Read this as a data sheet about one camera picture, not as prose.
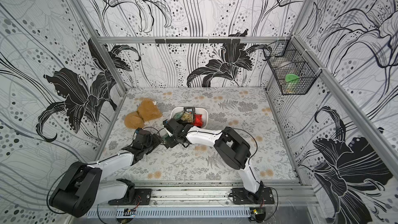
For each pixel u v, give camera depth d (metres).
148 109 0.96
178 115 0.98
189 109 1.01
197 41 0.92
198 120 0.95
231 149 0.50
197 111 1.01
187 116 0.96
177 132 0.69
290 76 0.79
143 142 0.70
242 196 0.70
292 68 0.78
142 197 0.74
